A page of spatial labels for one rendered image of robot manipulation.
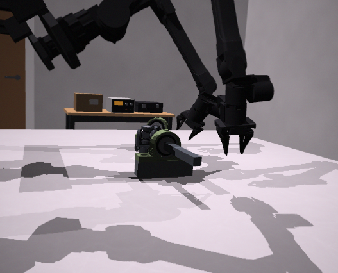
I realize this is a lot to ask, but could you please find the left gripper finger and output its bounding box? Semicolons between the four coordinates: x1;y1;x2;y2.
176;115;186;130
188;127;204;140

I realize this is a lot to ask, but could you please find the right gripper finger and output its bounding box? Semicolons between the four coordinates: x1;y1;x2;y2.
216;129;230;156
239;134;253;154

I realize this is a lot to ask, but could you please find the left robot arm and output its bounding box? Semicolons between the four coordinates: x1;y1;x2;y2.
37;0;220;122

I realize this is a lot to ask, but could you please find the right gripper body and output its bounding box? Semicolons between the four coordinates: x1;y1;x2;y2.
214;104;256;135

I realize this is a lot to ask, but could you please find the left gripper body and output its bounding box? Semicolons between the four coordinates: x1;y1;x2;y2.
180;105;205;133

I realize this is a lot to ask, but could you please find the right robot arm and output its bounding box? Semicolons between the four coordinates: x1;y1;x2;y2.
56;0;274;122

